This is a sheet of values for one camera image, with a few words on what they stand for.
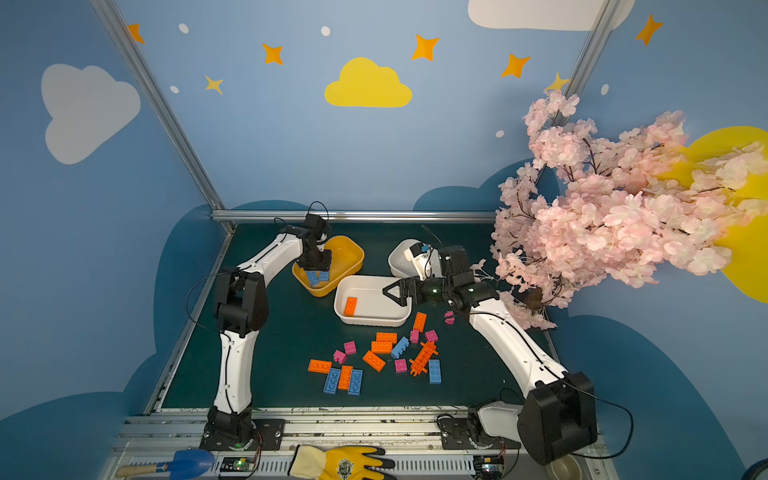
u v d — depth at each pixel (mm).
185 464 705
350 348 883
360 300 1010
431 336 905
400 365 856
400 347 881
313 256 890
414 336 896
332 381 819
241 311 592
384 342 901
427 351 881
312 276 1040
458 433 746
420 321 955
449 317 979
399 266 1062
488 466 718
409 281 686
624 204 415
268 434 748
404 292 677
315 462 690
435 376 823
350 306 983
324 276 1032
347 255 1109
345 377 839
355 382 857
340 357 859
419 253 703
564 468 697
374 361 861
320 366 857
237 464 707
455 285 617
